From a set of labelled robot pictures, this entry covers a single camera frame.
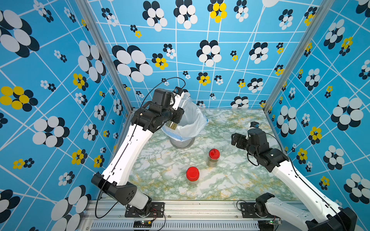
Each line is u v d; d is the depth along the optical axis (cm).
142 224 72
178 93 57
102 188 38
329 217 38
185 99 71
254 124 67
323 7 68
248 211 73
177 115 60
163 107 51
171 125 67
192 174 74
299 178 45
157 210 73
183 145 91
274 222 69
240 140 68
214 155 81
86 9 69
